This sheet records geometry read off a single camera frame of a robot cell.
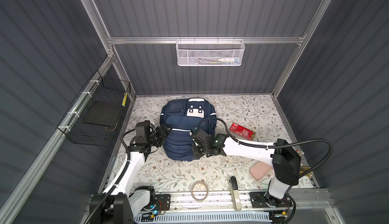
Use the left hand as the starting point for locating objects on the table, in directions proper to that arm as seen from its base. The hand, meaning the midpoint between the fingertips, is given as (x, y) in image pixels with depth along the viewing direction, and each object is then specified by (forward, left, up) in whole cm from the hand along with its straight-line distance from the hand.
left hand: (171, 130), depth 83 cm
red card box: (+6, -45, -14) cm, 47 cm away
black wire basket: (0, +35, +14) cm, 38 cm away
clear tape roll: (-29, -18, -15) cm, 37 cm away
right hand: (-10, -12, -7) cm, 17 cm away
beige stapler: (-31, -31, -11) cm, 45 cm away
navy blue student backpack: (+13, -6, -3) cm, 14 cm away
